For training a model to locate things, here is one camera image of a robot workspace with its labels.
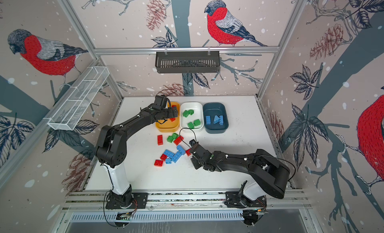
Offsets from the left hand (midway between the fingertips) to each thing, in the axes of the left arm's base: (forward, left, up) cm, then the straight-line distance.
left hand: (171, 111), depth 95 cm
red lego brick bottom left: (-29, +6, -12) cm, 32 cm away
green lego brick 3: (-2, -17, -10) cm, 19 cm away
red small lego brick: (-26, +4, -12) cm, 29 cm away
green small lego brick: (-11, -2, -12) cm, 16 cm away
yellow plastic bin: (-5, +4, -10) cm, 12 cm away
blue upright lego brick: (-22, -6, -11) cm, 25 cm away
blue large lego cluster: (-26, -3, -12) cm, 29 cm away
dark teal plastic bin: (+11, -29, -11) cm, 32 cm away
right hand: (-27, -15, -12) cm, 33 cm away
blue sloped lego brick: (+1, -31, -10) cm, 32 cm away
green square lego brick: (-4, -12, -11) cm, 17 cm away
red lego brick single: (-23, -11, -12) cm, 28 cm away
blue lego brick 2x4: (+1, -25, -11) cm, 27 cm away
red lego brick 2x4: (-15, -4, -12) cm, 19 cm away
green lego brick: (+7, -12, -10) cm, 17 cm away
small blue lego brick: (-28, +1, -12) cm, 31 cm away
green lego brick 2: (+6, -9, -10) cm, 15 cm away
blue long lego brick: (-1, -34, -11) cm, 35 cm away
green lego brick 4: (-14, +1, -11) cm, 18 cm away
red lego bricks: (+2, +1, -12) cm, 13 cm away
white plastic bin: (+7, -18, -12) cm, 23 cm away
